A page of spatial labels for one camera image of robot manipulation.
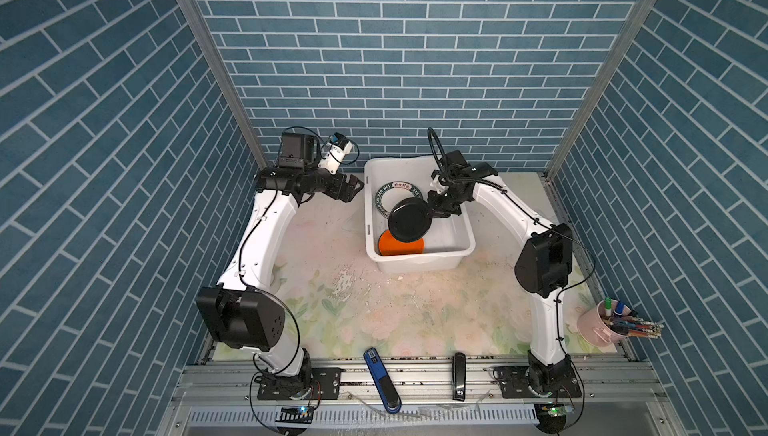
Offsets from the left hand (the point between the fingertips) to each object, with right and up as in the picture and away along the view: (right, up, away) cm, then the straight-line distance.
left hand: (349, 176), depth 78 cm
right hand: (+21, -10, +13) cm, 26 cm away
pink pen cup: (+65, -37, -5) cm, 75 cm away
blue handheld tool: (+9, -50, -7) cm, 51 cm away
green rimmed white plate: (+10, -3, +34) cm, 36 cm away
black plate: (+17, -12, +15) cm, 26 cm away
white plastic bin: (+31, -20, +24) cm, 44 cm away
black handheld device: (+28, -47, -4) cm, 55 cm away
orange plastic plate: (+11, -21, +18) cm, 30 cm away
